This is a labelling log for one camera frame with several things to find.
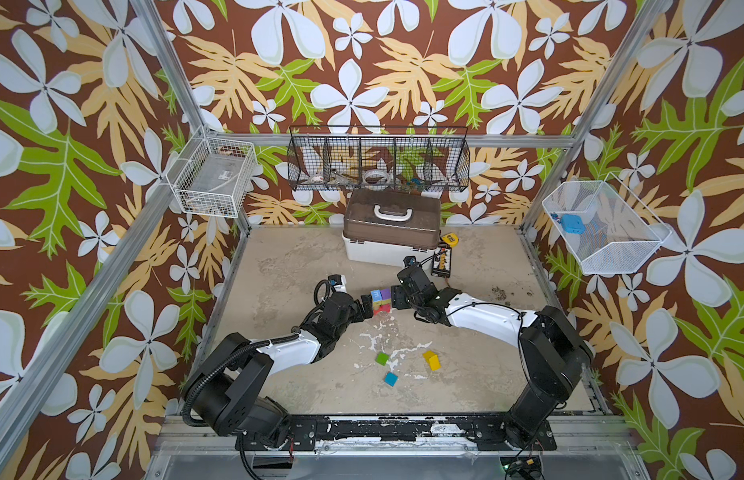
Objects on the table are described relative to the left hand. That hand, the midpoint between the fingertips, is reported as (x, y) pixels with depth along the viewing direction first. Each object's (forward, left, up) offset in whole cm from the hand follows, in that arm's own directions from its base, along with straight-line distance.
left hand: (358, 294), depth 90 cm
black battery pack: (+19, -30, -7) cm, 36 cm away
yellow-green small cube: (-2, -8, -2) cm, 8 cm away
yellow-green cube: (-2, -6, -2) cm, 7 cm away
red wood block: (-2, -8, -6) cm, 10 cm away
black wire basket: (+40, -6, +21) cm, 46 cm away
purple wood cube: (-1, -8, +2) cm, 8 cm away
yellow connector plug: (+30, -35, -7) cm, 47 cm away
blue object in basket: (+14, -63, +17) cm, 66 cm away
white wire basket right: (+6, -69, +22) cm, 73 cm away
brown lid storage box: (+19, -7, +10) cm, 23 cm away
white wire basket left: (+25, +43, +25) cm, 55 cm away
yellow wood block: (-17, -22, -8) cm, 29 cm away
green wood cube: (-16, -7, -9) cm, 20 cm away
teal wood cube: (-22, -10, -10) cm, 26 cm away
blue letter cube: (-1, -5, +1) cm, 6 cm away
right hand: (+2, -12, 0) cm, 12 cm away
